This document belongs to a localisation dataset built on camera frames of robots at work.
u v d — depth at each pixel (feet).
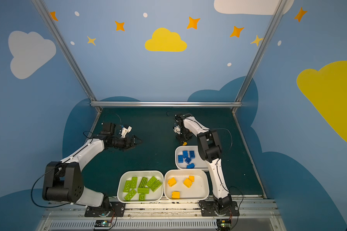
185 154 3.06
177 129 3.13
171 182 2.67
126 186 2.68
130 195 2.57
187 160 2.98
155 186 2.73
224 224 2.35
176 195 2.58
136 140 2.57
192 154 3.05
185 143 3.25
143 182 2.69
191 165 2.90
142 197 2.51
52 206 1.44
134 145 2.47
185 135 2.97
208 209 2.44
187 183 2.69
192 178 2.77
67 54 2.82
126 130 2.69
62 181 1.41
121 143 2.48
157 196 2.64
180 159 2.97
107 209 2.22
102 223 2.34
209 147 2.00
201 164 2.91
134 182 2.75
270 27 2.51
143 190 2.58
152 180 2.76
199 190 2.65
